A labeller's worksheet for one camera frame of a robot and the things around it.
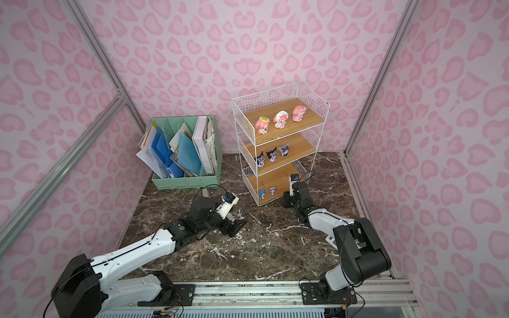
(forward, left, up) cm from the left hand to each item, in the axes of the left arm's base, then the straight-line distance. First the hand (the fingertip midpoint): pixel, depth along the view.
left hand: (240, 212), depth 79 cm
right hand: (+15, -20, -7) cm, 26 cm away
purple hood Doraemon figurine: (+17, -14, -11) cm, 25 cm away
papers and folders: (+31, +25, +3) cm, 39 cm away
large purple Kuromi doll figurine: (+21, -18, +14) cm, 31 cm away
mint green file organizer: (+47, +40, +5) cm, 62 cm away
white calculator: (-6, -38, -14) cm, 41 cm away
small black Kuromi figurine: (+15, -8, +14) cm, 22 cm away
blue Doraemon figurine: (+16, -9, -11) cm, 21 cm away
